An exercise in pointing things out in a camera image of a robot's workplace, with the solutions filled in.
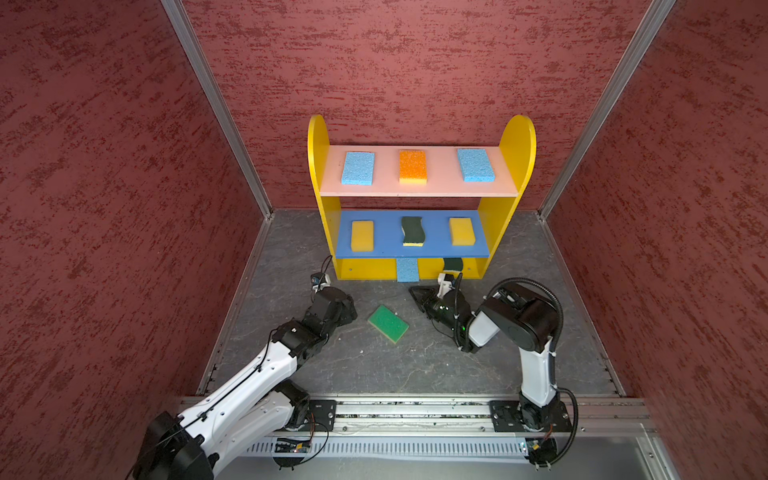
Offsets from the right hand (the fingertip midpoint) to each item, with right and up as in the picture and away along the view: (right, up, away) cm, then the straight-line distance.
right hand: (406, 292), depth 93 cm
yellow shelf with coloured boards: (+16, +32, +32) cm, 47 cm away
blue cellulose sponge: (+1, +6, +7) cm, 10 cm away
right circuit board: (+30, -34, -22) cm, 50 cm away
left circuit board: (-29, -34, -21) cm, 50 cm away
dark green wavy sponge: (+3, +19, +2) cm, 20 cm away
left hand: (-19, -3, -11) cm, 22 cm away
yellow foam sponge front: (+18, +20, 0) cm, 27 cm away
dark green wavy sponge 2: (+17, +8, +8) cm, 20 cm away
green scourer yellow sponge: (-6, -9, -4) cm, 11 cm away
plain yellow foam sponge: (-14, +19, +1) cm, 24 cm away
